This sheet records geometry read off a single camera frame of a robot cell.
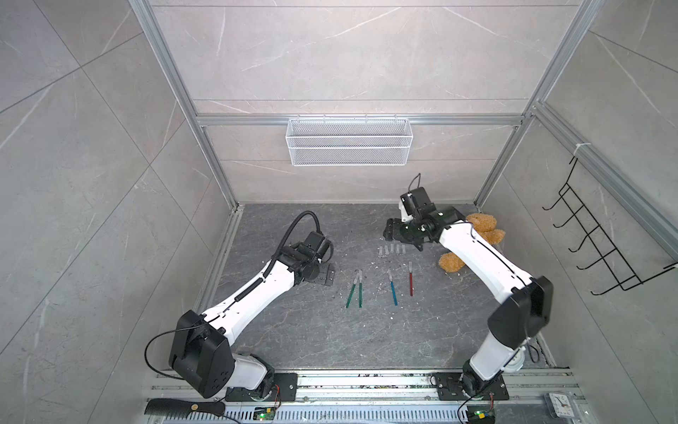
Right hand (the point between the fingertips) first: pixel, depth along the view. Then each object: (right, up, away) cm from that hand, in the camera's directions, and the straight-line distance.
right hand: (395, 234), depth 84 cm
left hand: (-24, -11, -1) cm, 27 cm away
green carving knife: (-14, -20, +9) cm, 26 cm away
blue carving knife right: (+1, -20, +11) cm, 22 cm away
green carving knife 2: (-11, -20, +9) cm, 25 cm away
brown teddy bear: (+38, +3, +17) cm, 42 cm away
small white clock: (+41, -45, -15) cm, 63 cm away
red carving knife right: (+8, -20, +9) cm, 23 cm away
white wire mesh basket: (-16, +35, +17) cm, 42 cm away
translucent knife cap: (-2, -7, +20) cm, 21 cm away
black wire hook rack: (+47, -9, -26) cm, 55 cm away
